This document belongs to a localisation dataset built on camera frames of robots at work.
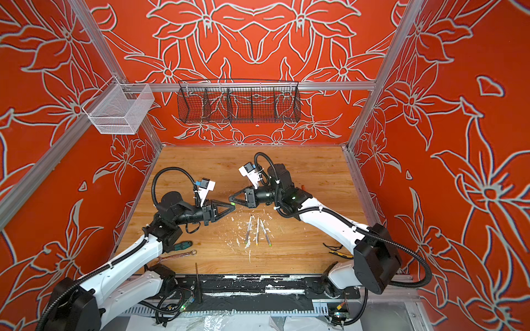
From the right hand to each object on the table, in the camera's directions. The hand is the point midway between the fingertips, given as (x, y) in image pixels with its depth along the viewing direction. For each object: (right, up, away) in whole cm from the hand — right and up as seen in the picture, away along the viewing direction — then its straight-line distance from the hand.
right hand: (229, 200), depth 67 cm
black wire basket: (-4, +44, +33) cm, 55 cm away
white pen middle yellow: (+9, -20, +17) cm, 27 cm away
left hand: (+1, -3, 0) cm, 3 cm away
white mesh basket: (-55, +38, +26) cm, 71 cm away
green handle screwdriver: (-21, -20, +13) cm, 32 cm away
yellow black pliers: (+40, -23, +14) cm, 48 cm away
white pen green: (+13, -19, +19) cm, 29 cm away
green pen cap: (+1, -1, 0) cm, 2 cm away
